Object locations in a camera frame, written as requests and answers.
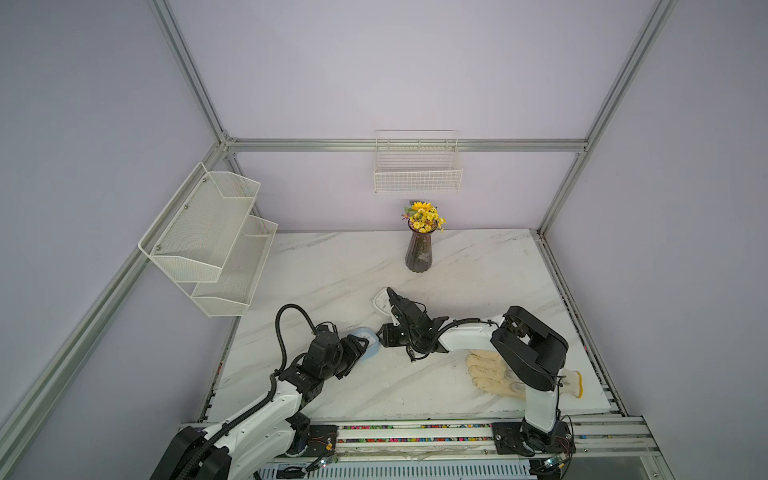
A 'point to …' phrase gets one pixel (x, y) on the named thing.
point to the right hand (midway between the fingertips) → (381, 339)
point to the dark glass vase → (419, 253)
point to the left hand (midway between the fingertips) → (366, 349)
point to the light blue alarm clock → (373, 339)
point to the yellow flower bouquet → (423, 217)
